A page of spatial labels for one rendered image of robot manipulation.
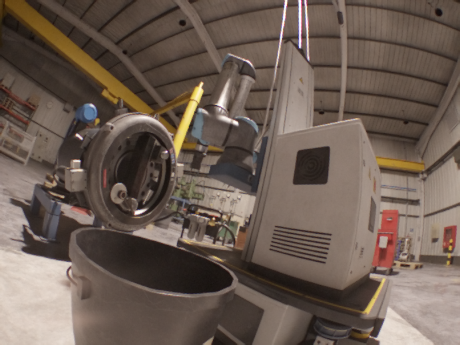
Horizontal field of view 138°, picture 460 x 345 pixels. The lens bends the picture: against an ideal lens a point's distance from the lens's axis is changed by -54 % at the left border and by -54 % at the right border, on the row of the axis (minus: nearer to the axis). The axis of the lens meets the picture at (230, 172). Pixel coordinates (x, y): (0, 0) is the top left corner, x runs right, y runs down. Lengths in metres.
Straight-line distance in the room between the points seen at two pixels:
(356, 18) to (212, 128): 8.51
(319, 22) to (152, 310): 8.95
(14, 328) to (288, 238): 0.85
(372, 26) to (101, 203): 9.39
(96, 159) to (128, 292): 0.84
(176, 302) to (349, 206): 0.46
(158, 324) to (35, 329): 0.48
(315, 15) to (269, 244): 8.63
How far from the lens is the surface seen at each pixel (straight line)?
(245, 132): 0.94
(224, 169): 0.84
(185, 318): 0.26
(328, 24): 8.98
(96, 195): 1.04
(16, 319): 0.70
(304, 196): 0.60
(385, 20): 9.31
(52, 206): 1.32
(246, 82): 1.36
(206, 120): 0.91
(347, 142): 0.61
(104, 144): 1.02
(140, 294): 0.23
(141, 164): 1.16
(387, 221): 4.08
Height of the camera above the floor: 0.46
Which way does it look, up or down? 15 degrees up
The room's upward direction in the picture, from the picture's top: 15 degrees clockwise
